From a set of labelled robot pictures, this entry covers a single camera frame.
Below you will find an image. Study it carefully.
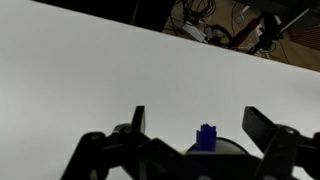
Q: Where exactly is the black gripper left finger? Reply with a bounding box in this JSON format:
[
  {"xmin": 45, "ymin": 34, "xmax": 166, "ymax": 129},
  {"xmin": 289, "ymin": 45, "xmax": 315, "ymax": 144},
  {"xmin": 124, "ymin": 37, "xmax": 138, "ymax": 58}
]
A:
[{"xmin": 113, "ymin": 105, "xmax": 152, "ymax": 148}]

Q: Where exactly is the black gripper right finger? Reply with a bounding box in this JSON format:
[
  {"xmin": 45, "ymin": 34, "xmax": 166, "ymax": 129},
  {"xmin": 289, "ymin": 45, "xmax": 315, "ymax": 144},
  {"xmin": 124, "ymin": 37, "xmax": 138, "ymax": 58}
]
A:
[{"xmin": 241, "ymin": 106, "xmax": 302, "ymax": 168}]

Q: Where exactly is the blue capped white marker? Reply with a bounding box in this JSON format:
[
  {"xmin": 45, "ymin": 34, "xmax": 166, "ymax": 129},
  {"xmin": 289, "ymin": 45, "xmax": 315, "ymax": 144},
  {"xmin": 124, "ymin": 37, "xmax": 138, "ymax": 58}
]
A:
[{"xmin": 195, "ymin": 123, "xmax": 219, "ymax": 152}]

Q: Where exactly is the yellow cup with dark rim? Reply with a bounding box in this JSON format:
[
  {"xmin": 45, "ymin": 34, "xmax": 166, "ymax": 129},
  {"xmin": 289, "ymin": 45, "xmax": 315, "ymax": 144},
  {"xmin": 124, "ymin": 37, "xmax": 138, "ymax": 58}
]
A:
[{"xmin": 184, "ymin": 137, "xmax": 250, "ymax": 157}]

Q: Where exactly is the white power adapter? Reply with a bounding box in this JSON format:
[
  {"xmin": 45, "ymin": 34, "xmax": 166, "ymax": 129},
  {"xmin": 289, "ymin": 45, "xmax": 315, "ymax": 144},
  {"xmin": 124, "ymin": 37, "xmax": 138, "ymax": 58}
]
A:
[{"xmin": 181, "ymin": 21, "xmax": 208, "ymax": 43}]

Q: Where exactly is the black cable bundle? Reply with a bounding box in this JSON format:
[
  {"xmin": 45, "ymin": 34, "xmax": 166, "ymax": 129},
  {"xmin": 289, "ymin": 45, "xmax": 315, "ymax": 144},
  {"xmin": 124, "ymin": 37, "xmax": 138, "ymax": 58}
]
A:
[{"xmin": 170, "ymin": 0, "xmax": 218, "ymax": 24}]

